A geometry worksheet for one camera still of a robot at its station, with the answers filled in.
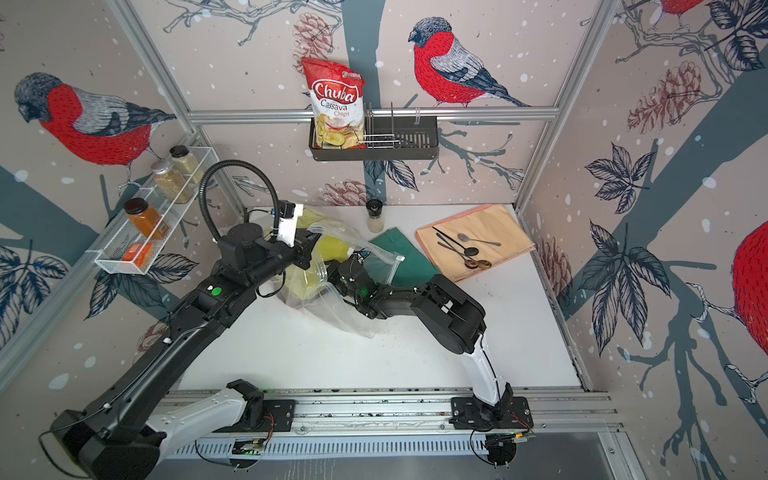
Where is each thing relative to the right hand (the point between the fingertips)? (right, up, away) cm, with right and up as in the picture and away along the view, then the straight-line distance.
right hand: (316, 267), depth 88 cm
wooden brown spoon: (+55, -1, +13) cm, 56 cm away
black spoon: (+51, +4, +19) cm, 54 cm away
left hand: (+7, +12, -20) cm, 25 cm away
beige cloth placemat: (+61, +12, +26) cm, 68 cm away
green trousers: (+31, -2, +10) cm, 32 cm away
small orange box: (-33, +6, -23) cm, 41 cm away
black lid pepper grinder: (+17, +19, +19) cm, 31 cm away
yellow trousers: (0, -2, -13) cm, 13 cm away
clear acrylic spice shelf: (-40, +18, -8) cm, 45 cm away
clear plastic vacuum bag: (+7, -8, -14) cm, 17 cm away
